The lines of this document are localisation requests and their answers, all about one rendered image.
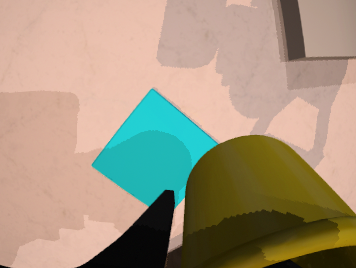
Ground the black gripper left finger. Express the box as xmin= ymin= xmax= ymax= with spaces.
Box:
xmin=74 ymin=190 xmax=175 ymax=268

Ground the yellow cup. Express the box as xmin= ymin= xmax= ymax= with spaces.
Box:
xmin=181 ymin=135 xmax=356 ymax=268

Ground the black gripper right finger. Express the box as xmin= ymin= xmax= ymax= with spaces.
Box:
xmin=264 ymin=259 xmax=302 ymax=268

